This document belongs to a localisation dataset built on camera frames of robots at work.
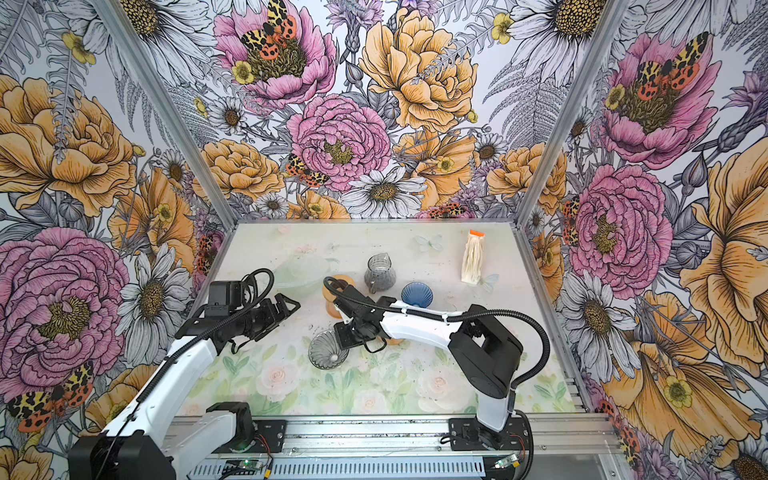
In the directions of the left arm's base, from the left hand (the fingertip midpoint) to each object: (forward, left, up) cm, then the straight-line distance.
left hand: (289, 322), depth 82 cm
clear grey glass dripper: (-5, -9, -8) cm, 13 cm away
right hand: (-6, -14, -5) cm, 16 cm away
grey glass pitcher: (+18, -24, -4) cm, 30 cm away
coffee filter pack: (+23, -55, -6) cm, 60 cm away
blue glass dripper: (+13, -36, -7) cm, 39 cm away
